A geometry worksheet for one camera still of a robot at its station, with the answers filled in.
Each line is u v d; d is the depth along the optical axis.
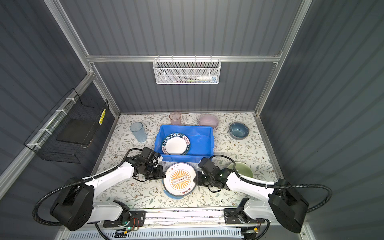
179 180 0.84
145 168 0.67
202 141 1.05
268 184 0.46
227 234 0.70
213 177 0.63
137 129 0.91
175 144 1.02
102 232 0.69
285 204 0.42
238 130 1.08
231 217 0.73
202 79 0.90
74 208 0.42
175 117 1.04
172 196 0.78
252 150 0.99
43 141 0.61
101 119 0.82
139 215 0.75
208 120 1.13
